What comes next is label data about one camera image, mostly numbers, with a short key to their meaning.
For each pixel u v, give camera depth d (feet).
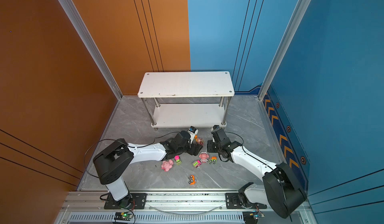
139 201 2.43
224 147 2.15
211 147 2.54
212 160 2.78
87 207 2.48
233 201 2.38
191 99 3.85
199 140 3.00
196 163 2.72
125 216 2.32
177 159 2.78
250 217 2.32
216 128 2.59
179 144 2.29
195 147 2.55
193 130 2.60
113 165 1.60
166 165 2.66
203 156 2.83
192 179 2.58
